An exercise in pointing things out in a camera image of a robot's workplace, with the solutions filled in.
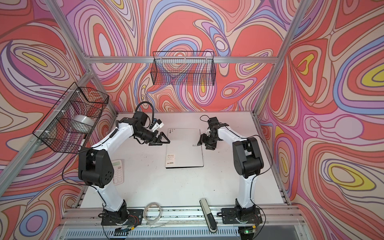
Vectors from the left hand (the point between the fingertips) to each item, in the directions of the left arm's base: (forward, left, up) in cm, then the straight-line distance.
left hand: (166, 141), depth 84 cm
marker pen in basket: (-7, +39, +9) cm, 41 cm away
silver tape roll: (+3, +39, +16) cm, 42 cm away
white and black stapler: (-38, -24, -10) cm, 46 cm away
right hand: (+3, -22, -12) cm, 25 cm away
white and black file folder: (+4, -8, -15) cm, 17 cm away
